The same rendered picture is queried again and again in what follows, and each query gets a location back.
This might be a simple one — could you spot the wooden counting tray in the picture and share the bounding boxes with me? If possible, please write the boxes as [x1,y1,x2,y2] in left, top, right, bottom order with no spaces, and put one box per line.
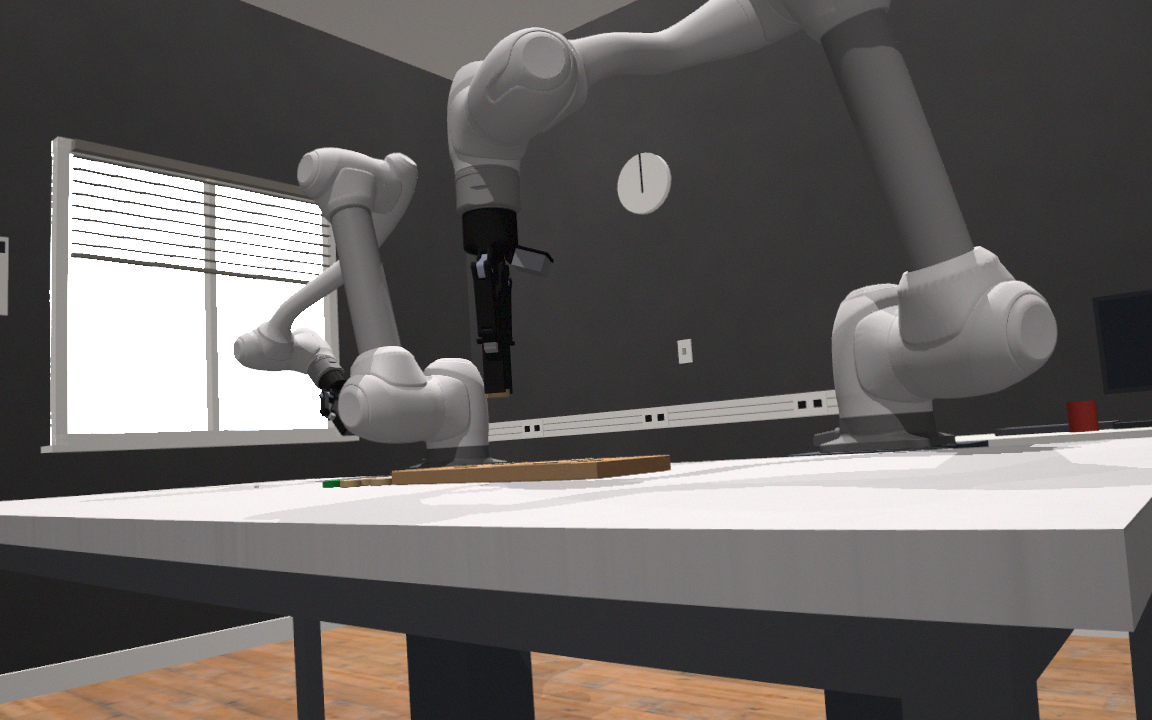
[392,455,670,485]

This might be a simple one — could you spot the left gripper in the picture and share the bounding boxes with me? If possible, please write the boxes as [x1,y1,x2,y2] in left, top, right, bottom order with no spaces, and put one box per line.
[462,207,518,394]

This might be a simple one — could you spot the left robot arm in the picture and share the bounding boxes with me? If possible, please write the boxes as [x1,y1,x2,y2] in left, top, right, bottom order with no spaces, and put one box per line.
[447,0,1058,453]

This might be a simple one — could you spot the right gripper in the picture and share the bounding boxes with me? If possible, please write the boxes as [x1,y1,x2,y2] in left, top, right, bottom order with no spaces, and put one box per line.
[318,370,347,435]

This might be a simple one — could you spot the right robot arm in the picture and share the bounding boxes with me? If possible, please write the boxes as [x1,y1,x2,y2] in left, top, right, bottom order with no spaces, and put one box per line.
[233,147,508,470]

